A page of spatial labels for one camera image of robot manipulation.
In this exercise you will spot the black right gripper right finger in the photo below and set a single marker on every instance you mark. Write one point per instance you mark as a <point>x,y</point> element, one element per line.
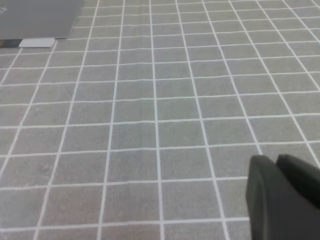
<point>304,177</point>

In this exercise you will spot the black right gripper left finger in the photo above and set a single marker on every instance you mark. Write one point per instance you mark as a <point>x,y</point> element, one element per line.
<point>276,210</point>

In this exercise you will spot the grey checkered tablecloth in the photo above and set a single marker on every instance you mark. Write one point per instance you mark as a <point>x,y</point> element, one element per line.
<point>141,124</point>

